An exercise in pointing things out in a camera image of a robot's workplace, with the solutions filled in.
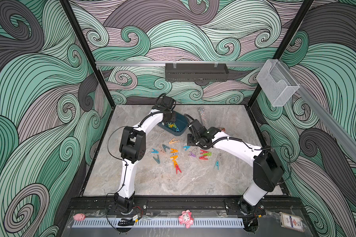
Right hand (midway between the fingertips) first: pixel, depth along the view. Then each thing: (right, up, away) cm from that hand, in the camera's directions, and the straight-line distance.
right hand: (188, 141), depth 86 cm
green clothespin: (-12, +9, +20) cm, 25 cm away
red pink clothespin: (+10, -11, +4) cm, 15 cm away
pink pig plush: (-3, -32, -19) cm, 38 cm away
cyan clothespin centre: (0, -5, +9) cm, 10 cm away
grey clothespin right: (+20, -9, +4) cm, 23 cm away
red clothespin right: (+10, -8, +6) cm, 14 cm away
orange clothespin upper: (-9, -7, +7) cm, 14 cm away
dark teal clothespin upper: (-15, -5, +9) cm, 18 cm away
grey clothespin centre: (+5, -7, +8) cm, 11 cm away
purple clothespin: (+3, -9, +6) cm, 11 cm away
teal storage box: (-5, +11, +22) cm, 24 cm away
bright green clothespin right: (+14, -9, +6) cm, 17 cm away
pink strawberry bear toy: (+26, +6, +14) cm, 30 cm away
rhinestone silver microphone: (+14, +15, +24) cm, 31 cm away
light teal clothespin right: (+18, -14, +1) cm, 22 cm away
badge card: (+47, -35, -18) cm, 61 cm away
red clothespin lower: (-7, -16, -1) cm, 17 cm away
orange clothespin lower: (-8, -14, +1) cm, 16 cm away
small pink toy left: (-54, -33, -18) cm, 65 cm away
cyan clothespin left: (-21, -8, +7) cm, 24 cm away
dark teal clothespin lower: (-19, -12, +3) cm, 23 cm away
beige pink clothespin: (-17, -8, +6) cm, 20 cm away
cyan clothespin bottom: (-6, +6, +17) cm, 19 cm away
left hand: (-10, +15, +12) cm, 22 cm away
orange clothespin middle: (-9, -11, +5) cm, 15 cm away
